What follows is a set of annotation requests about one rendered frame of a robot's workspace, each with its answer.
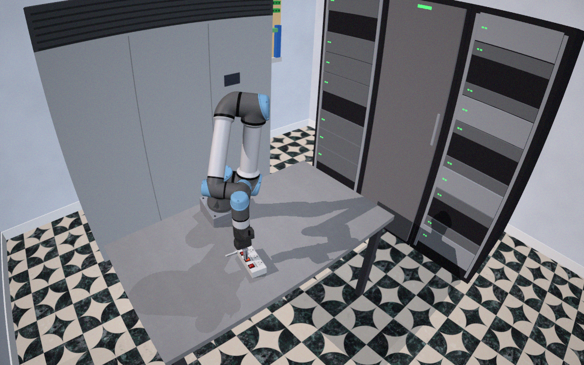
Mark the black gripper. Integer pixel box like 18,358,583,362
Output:
232,218,254,260

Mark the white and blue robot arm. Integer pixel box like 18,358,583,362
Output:
201,91,270,222

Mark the white power strip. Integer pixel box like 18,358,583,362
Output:
232,246,267,278

